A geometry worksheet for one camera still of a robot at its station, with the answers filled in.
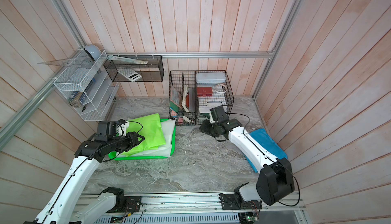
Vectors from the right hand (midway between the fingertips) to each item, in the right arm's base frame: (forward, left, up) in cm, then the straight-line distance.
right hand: (200, 127), depth 84 cm
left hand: (-11, +30, +4) cm, 32 cm away
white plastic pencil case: (+37, -7, +6) cm, 38 cm away
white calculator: (+33, +46, +11) cm, 58 cm away
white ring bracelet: (+24, -14, +4) cm, 28 cm away
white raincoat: (-11, +20, -7) cm, 24 cm away
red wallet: (+23, -2, +6) cm, 24 cm away
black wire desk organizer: (+35, +6, -8) cm, 37 cm away
